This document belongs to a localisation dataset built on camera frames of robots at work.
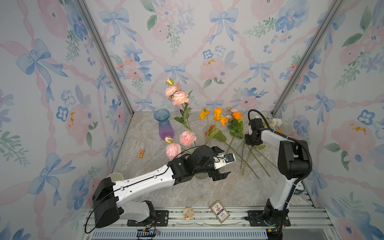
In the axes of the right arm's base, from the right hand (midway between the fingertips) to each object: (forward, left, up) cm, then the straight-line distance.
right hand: (252, 139), depth 101 cm
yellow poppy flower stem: (+3, +33, +21) cm, 40 cm away
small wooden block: (-12, +73, 0) cm, 74 cm away
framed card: (-44, +26, -1) cm, 51 cm away
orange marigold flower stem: (-16, +28, +27) cm, 42 cm away
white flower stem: (+15, -21, 0) cm, 26 cm away
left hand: (-26, +24, +22) cm, 42 cm away
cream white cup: (-30, +79, +9) cm, 85 cm away
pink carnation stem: (-28, +46, +32) cm, 63 cm away
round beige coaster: (-44, +42, -3) cm, 61 cm away
